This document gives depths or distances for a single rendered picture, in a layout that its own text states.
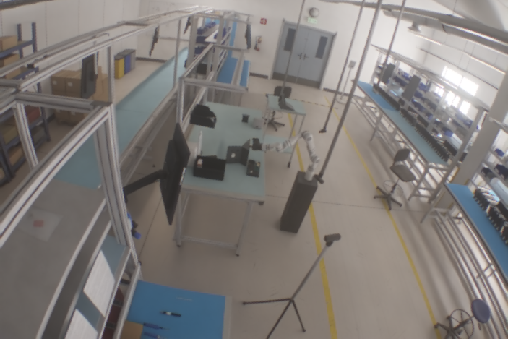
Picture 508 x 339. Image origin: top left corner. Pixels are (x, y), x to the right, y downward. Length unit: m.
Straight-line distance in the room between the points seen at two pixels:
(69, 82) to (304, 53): 7.15
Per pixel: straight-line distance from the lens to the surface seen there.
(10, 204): 0.75
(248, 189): 2.53
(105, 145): 1.19
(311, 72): 9.50
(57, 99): 1.24
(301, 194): 3.16
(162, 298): 1.89
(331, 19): 9.24
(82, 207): 1.41
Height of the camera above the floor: 2.65
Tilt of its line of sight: 32 degrees down
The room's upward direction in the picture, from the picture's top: 13 degrees clockwise
